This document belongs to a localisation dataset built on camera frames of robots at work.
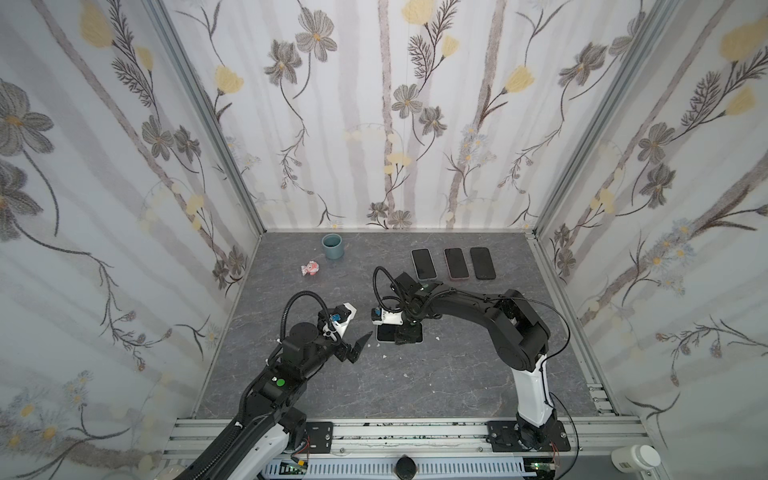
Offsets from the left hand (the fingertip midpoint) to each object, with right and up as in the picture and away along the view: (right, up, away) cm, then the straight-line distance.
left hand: (351, 313), depth 76 cm
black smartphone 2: (+45, +12, +34) cm, 58 cm away
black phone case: (+45, +12, +34) cm, 58 cm away
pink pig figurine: (-18, +11, +29) cm, 36 cm away
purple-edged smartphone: (+35, +12, +35) cm, 51 cm away
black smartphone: (+23, +11, +31) cm, 40 cm away
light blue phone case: (+19, +11, +32) cm, 39 cm away
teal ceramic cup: (-11, +19, +32) cm, 39 cm away
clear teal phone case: (+19, -8, +8) cm, 22 cm away
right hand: (+11, -4, +17) cm, 21 cm away
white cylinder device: (+64, -30, -12) cm, 72 cm away
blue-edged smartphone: (+9, -7, +9) cm, 14 cm away
